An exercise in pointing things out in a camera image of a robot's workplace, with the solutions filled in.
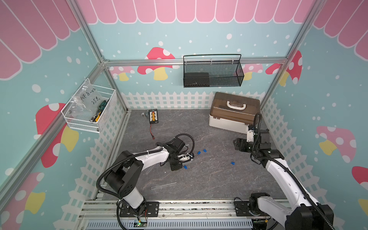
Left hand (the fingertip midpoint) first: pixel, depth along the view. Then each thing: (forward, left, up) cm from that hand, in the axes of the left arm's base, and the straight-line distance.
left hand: (177, 165), depth 90 cm
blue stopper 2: (+11, -18, -1) cm, 21 cm away
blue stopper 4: (+2, -36, 0) cm, 36 cm away
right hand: (+9, -37, +15) cm, 41 cm away
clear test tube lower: (-13, +10, -1) cm, 16 cm away
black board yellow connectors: (+40, +21, +2) cm, 45 cm away
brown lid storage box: (+28, -36, +19) cm, 49 cm away
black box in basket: (+41, -11, +35) cm, 55 cm away
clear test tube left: (-5, +18, -1) cm, 19 cm away
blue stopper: (+9, -14, +1) cm, 16 cm away
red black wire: (+27, +22, -1) cm, 34 cm away
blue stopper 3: (-1, -5, 0) cm, 5 cm away
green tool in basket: (+15, +38, +34) cm, 53 cm away
